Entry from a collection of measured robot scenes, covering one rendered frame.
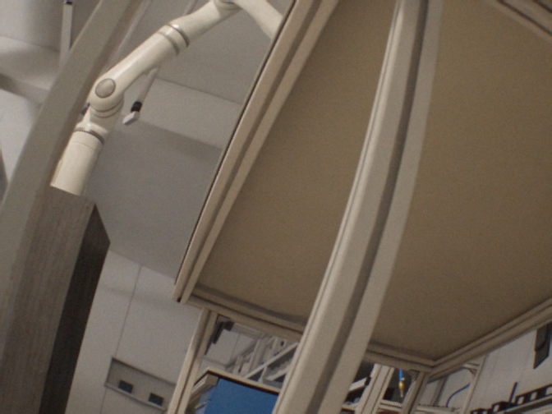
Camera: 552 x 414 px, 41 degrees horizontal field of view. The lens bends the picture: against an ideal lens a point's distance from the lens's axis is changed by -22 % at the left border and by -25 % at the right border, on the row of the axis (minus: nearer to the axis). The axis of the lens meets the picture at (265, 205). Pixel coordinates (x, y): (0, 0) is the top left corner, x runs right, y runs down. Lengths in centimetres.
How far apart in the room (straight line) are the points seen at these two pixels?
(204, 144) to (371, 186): 699
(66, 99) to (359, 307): 29
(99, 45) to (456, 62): 71
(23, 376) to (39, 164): 124
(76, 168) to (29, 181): 141
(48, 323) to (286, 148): 61
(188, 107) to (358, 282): 709
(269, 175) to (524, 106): 70
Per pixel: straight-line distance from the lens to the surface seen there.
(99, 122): 201
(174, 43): 203
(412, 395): 262
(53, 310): 173
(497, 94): 120
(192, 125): 768
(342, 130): 146
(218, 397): 353
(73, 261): 175
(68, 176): 190
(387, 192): 71
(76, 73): 53
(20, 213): 50
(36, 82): 791
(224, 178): 162
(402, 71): 75
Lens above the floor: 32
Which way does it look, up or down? 21 degrees up
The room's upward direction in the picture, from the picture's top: 19 degrees clockwise
